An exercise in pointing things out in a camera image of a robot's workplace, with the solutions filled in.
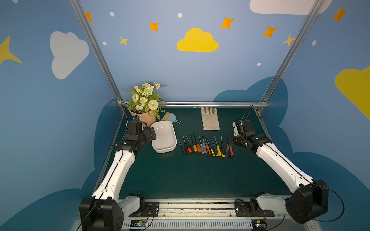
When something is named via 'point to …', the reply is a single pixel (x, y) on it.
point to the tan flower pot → (149, 117)
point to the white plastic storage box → (166, 139)
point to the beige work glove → (210, 119)
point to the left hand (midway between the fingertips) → (145, 130)
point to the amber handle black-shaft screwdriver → (198, 146)
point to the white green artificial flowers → (146, 100)
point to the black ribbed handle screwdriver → (182, 149)
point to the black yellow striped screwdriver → (210, 149)
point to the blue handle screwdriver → (227, 151)
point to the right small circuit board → (258, 224)
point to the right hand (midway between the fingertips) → (232, 137)
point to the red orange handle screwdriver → (231, 151)
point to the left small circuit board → (138, 224)
